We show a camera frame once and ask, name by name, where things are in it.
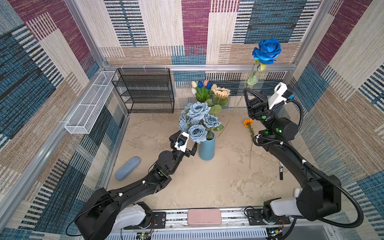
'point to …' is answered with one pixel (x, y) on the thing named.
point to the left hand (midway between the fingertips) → (189, 134)
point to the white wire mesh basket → (89, 111)
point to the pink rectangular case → (204, 217)
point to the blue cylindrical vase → (207, 148)
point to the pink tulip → (205, 83)
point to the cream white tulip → (194, 84)
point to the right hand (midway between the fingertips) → (243, 91)
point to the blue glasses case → (127, 166)
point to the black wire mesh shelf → (145, 90)
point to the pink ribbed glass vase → (200, 98)
